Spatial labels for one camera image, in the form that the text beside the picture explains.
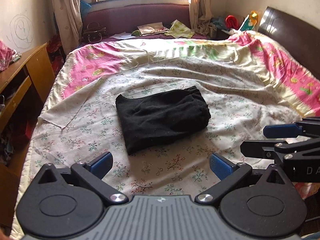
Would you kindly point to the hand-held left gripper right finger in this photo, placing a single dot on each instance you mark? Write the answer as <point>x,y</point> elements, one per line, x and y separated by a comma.
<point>220,165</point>

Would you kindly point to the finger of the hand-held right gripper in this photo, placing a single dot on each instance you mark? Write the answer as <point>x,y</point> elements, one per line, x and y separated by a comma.
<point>257,148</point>
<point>280,130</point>

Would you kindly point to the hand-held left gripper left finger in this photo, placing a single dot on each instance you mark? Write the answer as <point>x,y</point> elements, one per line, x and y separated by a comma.
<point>101,164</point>

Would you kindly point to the black pants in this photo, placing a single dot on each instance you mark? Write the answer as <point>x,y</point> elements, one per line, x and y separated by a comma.
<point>162,115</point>

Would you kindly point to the red box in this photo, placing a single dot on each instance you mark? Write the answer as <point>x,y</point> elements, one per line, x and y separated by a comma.
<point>26,130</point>

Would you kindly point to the patterned clothes pile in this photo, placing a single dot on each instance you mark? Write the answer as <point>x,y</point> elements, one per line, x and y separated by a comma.
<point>6,147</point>

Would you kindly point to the dark wooden headboard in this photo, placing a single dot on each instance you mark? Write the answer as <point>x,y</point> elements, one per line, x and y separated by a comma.
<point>292,35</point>

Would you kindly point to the floral bed quilt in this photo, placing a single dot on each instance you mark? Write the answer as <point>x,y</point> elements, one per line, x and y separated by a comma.
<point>175,65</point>

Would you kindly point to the wooden desk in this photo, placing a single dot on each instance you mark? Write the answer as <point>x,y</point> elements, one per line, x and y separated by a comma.
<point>40,67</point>

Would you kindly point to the white plastic basket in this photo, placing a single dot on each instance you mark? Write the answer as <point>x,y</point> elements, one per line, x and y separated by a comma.
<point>213,32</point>

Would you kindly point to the red floral cloth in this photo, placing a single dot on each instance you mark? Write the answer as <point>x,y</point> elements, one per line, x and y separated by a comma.
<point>56,50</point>

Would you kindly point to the blue cloth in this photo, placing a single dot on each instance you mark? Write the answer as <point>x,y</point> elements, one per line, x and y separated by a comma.
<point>218,22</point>

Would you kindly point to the beige clothes pile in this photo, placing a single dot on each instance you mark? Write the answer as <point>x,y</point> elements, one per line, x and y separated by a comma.
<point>203,26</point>

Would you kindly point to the white paper sheet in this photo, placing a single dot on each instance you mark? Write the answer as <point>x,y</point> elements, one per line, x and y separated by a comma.
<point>122,35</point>

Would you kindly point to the dark handbag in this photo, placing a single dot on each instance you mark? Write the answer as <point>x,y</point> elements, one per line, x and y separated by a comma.
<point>93,33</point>

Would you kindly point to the green patterned pouch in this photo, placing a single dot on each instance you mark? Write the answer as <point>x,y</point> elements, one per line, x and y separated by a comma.
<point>136,32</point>

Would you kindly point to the green checked cloth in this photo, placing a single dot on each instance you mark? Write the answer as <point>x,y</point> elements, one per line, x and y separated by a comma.
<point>181,30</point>

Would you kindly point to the pink floral cloth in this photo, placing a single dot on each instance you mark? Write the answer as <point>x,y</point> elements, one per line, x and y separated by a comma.
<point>6,55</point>

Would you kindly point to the magazine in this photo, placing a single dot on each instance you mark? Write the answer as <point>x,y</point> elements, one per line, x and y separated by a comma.
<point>152,28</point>

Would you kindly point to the beige curtain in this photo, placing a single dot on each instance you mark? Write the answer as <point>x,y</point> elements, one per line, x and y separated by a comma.
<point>197,5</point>
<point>65,12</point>

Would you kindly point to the maroon window bench cushion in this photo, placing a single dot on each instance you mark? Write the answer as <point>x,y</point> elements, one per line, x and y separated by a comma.
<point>140,15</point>

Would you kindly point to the blue plastic bag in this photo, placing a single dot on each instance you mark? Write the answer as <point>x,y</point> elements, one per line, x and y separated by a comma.
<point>84,7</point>

